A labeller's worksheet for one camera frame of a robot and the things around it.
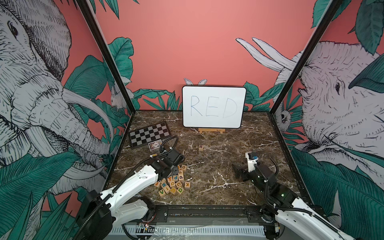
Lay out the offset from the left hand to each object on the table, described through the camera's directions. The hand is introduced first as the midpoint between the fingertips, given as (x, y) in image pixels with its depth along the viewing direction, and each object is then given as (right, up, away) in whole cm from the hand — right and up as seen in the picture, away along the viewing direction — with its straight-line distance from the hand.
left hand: (174, 166), depth 82 cm
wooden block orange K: (+7, -10, -1) cm, 12 cm away
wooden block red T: (-3, -7, +1) cm, 8 cm away
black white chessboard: (-21, +17, +22) cm, 35 cm away
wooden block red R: (+15, +8, +15) cm, 23 cm away
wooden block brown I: (-4, -12, -2) cm, 12 cm away
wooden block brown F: (+3, -5, +4) cm, 7 cm away
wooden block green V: (-6, -13, -4) cm, 15 cm away
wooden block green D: (+4, -12, -2) cm, 13 cm away
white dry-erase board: (+24, +36, +17) cm, 46 cm away
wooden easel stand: (+16, +20, +24) cm, 35 cm away
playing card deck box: (-15, +11, +14) cm, 23 cm away
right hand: (+35, +4, -4) cm, 36 cm away
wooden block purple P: (+4, -7, +2) cm, 8 cm away
